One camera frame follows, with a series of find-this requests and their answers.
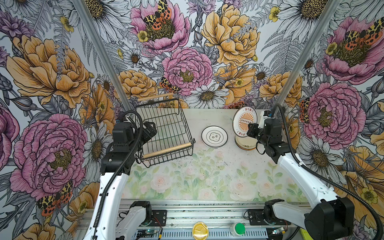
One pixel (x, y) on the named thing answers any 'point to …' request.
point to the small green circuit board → (146, 232)
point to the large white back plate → (214, 137)
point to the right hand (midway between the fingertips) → (248, 128)
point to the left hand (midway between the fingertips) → (149, 134)
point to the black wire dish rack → (172, 141)
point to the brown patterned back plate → (242, 116)
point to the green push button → (240, 228)
